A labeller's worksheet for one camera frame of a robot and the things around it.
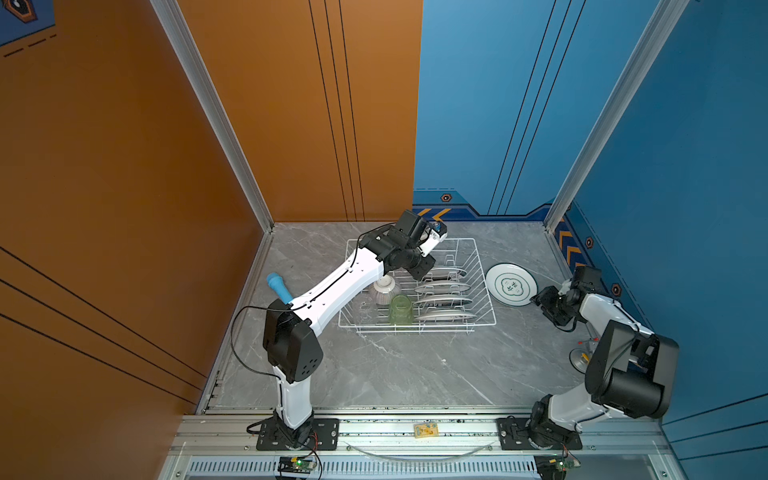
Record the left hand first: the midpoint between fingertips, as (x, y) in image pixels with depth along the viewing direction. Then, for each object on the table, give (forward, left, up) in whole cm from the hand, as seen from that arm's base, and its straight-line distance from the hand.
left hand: (428, 258), depth 82 cm
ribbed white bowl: (0, +12, -16) cm, 20 cm away
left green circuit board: (-45, +32, -24) cm, 60 cm away
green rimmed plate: (+6, -31, -22) cm, 38 cm away
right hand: (-4, -35, -17) cm, 39 cm away
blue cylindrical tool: (+2, +47, -19) cm, 51 cm away
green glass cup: (-10, +7, -12) cm, 17 cm away
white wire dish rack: (+14, -13, -19) cm, 27 cm away
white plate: (-13, -5, -8) cm, 16 cm away
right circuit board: (-45, -30, -23) cm, 59 cm away
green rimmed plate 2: (-7, -5, -11) cm, 14 cm away
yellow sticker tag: (-38, +1, -22) cm, 44 cm away
